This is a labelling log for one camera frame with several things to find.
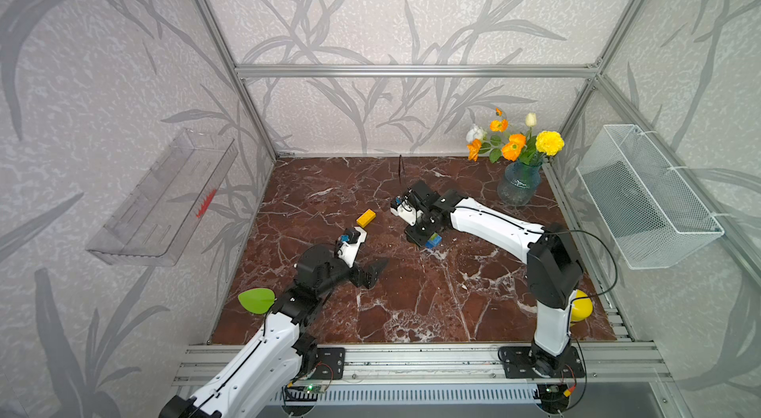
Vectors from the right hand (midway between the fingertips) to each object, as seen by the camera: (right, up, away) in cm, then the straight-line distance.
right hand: (411, 231), depth 89 cm
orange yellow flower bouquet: (+35, +25, -2) cm, 43 cm away
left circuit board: (-24, -35, -18) cm, 46 cm away
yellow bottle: (+41, -16, -16) cm, 47 cm away
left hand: (-10, -4, -11) cm, 15 cm away
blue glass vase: (+37, +14, +10) cm, 41 cm away
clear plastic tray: (-59, +8, -22) cm, 64 cm away
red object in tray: (-49, +10, -21) cm, 54 cm away
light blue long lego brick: (+7, -3, +2) cm, 8 cm away
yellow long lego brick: (-15, +2, +13) cm, 20 cm away
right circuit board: (+34, -37, -17) cm, 53 cm away
